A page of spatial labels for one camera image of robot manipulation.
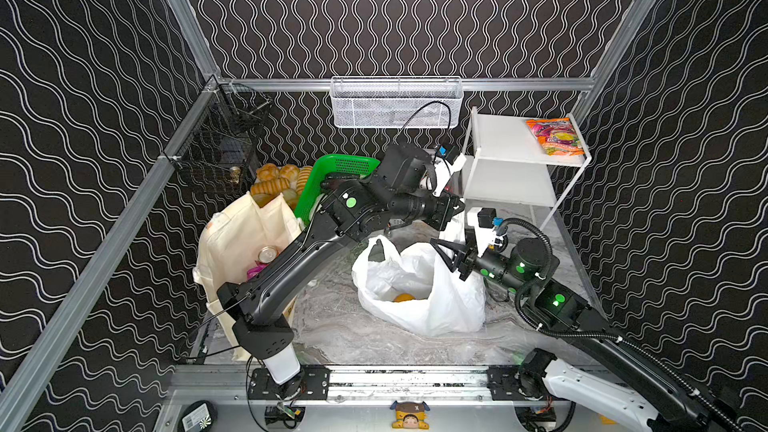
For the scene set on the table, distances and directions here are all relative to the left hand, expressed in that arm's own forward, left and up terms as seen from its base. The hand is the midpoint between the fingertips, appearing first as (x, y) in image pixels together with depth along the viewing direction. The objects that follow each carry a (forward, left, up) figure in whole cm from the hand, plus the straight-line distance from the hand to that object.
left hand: (473, 204), depth 56 cm
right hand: (0, +6, -11) cm, 12 cm away
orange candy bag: (+31, -28, -7) cm, 43 cm away
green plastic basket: (+45, +43, -31) cm, 69 cm away
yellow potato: (-1, +12, -40) cm, 42 cm away
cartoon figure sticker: (-29, +11, -40) cm, 51 cm away
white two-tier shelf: (+28, -22, -13) cm, 38 cm away
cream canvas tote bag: (+3, +57, -19) cm, 60 cm away
